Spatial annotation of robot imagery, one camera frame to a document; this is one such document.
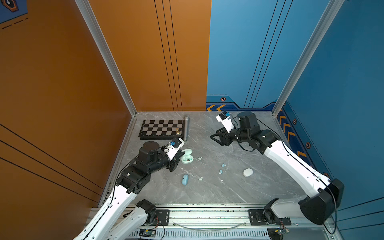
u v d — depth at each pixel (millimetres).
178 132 1023
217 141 673
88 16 716
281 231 696
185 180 827
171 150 570
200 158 939
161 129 1054
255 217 725
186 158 681
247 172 871
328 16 722
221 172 875
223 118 623
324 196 383
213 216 755
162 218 731
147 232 716
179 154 647
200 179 850
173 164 590
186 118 1122
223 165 913
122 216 452
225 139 622
